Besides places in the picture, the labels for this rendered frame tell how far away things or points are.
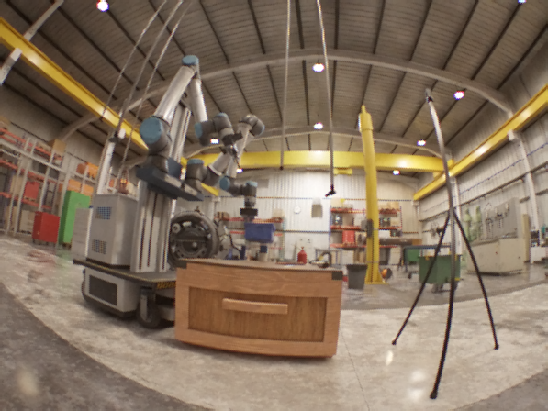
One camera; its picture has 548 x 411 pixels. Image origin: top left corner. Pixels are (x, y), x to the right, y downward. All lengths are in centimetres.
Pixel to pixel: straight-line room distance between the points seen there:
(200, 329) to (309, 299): 56
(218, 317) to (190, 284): 21
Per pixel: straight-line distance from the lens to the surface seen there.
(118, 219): 175
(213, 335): 121
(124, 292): 153
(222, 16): 930
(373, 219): 519
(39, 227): 732
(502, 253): 603
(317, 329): 117
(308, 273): 109
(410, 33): 995
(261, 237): 157
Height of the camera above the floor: 52
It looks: 12 degrees up
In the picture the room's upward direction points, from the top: 3 degrees clockwise
